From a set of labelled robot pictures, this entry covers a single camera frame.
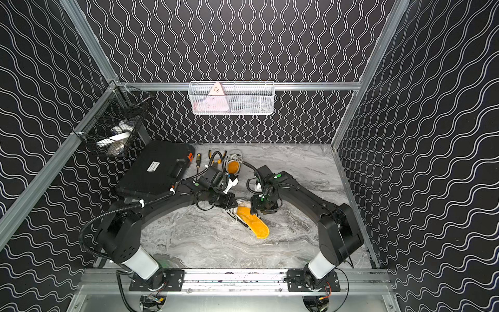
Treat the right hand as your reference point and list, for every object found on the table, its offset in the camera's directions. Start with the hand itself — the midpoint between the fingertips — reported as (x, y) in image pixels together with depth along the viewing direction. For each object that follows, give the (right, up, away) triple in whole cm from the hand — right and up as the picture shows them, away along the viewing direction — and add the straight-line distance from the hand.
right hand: (256, 211), depth 83 cm
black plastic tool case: (-52, +19, +17) cm, 58 cm away
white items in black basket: (-59, +29, -1) cm, 66 cm away
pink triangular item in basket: (-19, +49, +7) cm, 53 cm away
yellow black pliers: (-21, +22, +27) cm, 41 cm away
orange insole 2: (-12, +18, +23) cm, 32 cm away
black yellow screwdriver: (-33, +22, +29) cm, 49 cm away
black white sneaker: (-10, 0, 0) cm, 10 cm away
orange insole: (0, -6, -4) cm, 7 cm away
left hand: (-8, +4, 0) cm, 9 cm away
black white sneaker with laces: (-12, +24, +22) cm, 35 cm away
